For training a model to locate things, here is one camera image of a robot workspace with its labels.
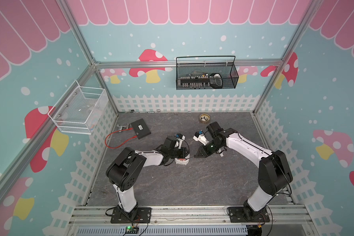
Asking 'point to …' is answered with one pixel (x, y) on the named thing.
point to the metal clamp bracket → (121, 128)
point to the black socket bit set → (214, 80)
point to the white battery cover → (221, 154)
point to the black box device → (140, 128)
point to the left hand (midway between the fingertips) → (189, 154)
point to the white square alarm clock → (183, 161)
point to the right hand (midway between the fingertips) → (198, 155)
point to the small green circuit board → (132, 229)
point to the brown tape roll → (204, 118)
